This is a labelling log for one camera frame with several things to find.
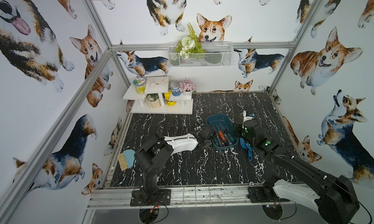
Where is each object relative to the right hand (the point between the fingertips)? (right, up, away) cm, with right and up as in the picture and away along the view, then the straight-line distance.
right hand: (240, 120), depth 82 cm
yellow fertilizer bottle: (-44, +15, +19) cm, 51 cm away
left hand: (-18, -12, +11) cm, 24 cm away
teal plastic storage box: (-6, -11, +13) cm, 18 cm away
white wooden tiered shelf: (-49, +22, +15) cm, 56 cm away
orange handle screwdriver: (-8, -11, +11) cm, 17 cm away
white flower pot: (-31, +20, +8) cm, 38 cm away
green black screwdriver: (-2, -12, +10) cm, 16 cm away
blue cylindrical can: (-38, +19, +12) cm, 44 cm away
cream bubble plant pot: (-57, +12, +27) cm, 64 cm away
